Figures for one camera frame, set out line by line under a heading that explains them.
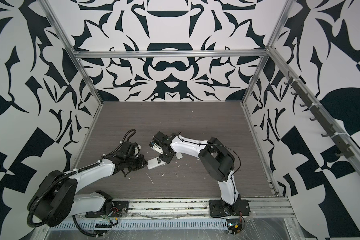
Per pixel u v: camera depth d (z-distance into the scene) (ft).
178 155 3.01
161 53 3.01
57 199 1.35
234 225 2.34
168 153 2.24
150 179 2.74
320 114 1.81
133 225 2.13
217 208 2.44
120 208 2.43
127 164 2.39
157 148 2.61
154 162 2.89
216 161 1.64
